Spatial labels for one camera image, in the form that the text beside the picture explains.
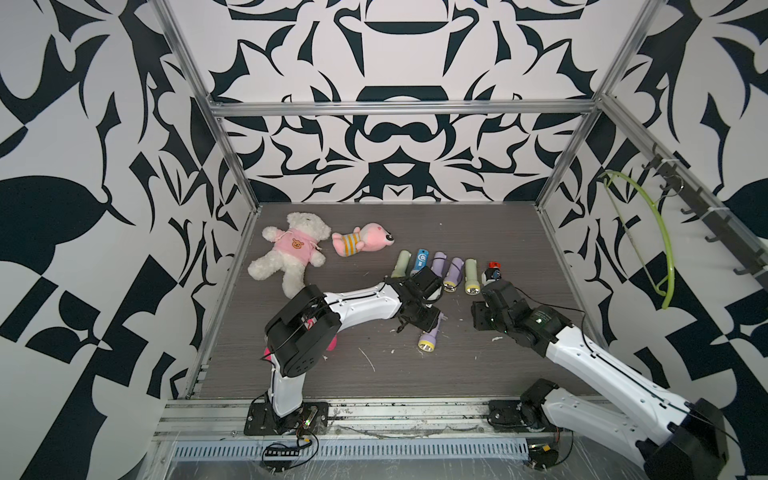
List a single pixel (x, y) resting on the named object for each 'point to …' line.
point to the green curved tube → (671, 278)
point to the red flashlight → (494, 265)
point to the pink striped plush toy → (371, 237)
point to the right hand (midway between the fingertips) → (477, 305)
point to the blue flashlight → (420, 262)
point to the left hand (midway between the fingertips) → (431, 315)
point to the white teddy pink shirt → (296, 248)
